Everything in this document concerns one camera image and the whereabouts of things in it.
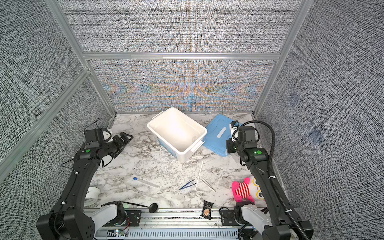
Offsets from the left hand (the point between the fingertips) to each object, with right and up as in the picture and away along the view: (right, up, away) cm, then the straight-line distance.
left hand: (129, 140), depth 80 cm
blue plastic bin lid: (+53, +4, +27) cm, 59 cm away
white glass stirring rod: (+36, -26, +4) cm, 44 cm away
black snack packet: (+41, -35, -5) cm, 54 cm away
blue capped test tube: (+12, -26, +4) cm, 29 cm away
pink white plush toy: (+63, -25, -4) cm, 68 cm away
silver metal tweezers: (+44, -26, +4) cm, 51 cm away
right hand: (+54, +1, -2) cm, 54 cm away
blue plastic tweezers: (+30, -26, +4) cm, 39 cm away
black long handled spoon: (+14, -34, -4) cm, 37 cm away
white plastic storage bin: (+24, +3, +17) cm, 29 cm away
